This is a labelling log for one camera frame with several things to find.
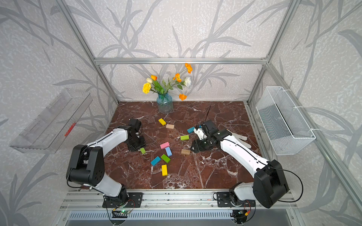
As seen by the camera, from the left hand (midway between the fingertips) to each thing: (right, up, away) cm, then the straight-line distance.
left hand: (143, 146), depth 90 cm
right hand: (+33, +2, -9) cm, 34 cm away
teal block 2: (+9, -8, -3) cm, 12 cm away
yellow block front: (+15, -13, -8) cm, 22 cm away
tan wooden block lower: (+27, -4, +1) cm, 27 cm away
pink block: (+13, 0, +3) cm, 14 cm away
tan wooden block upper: (+15, +12, +15) cm, 24 cm away
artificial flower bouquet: (+4, +42, +8) cm, 42 cm away
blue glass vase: (+12, +28, +15) cm, 34 cm away
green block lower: (+15, -7, -2) cm, 16 cm away
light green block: (+26, +4, +8) cm, 28 cm away
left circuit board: (-2, -28, -20) cm, 35 cm away
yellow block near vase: (+9, +15, +18) cm, 25 cm away
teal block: (+31, +9, +13) cm, 34 cm away
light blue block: (+16, -4, +1) cm, 17 cm away
